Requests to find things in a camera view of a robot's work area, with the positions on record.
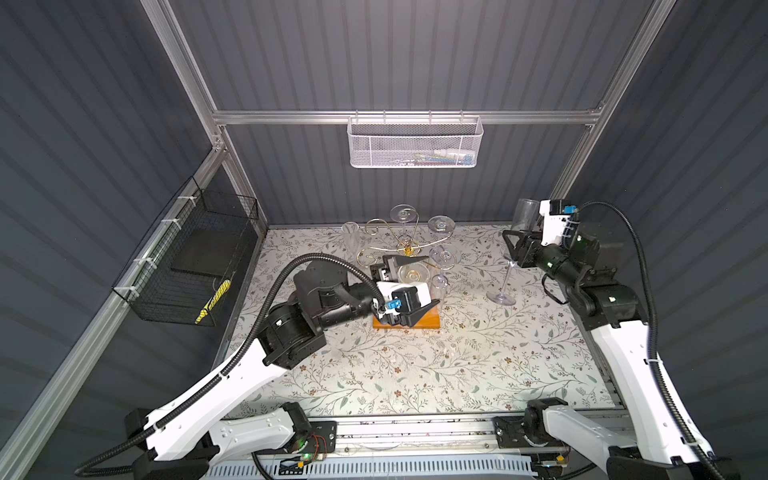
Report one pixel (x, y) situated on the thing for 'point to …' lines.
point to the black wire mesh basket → (194, 251)
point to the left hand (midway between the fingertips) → (429, 270)
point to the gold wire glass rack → (410, 246)
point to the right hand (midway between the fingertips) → (517, 234)
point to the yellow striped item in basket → (220, 292)
